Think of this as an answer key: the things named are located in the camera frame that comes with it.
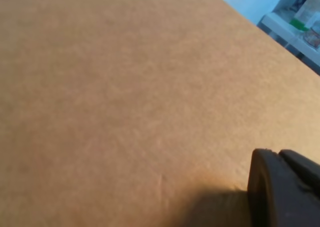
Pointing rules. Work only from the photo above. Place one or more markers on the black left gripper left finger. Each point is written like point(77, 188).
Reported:
point(277, 197)

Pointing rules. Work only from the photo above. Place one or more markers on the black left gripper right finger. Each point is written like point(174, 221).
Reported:
point(306, 169)

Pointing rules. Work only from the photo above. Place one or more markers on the brown cardboard shoebox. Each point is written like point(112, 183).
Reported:
point(142, 113)

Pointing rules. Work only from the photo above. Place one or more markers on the white shelf unit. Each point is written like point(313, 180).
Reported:
point(276, 24)

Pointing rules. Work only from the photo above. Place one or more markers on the green capped jar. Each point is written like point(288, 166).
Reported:
point(300, 19)

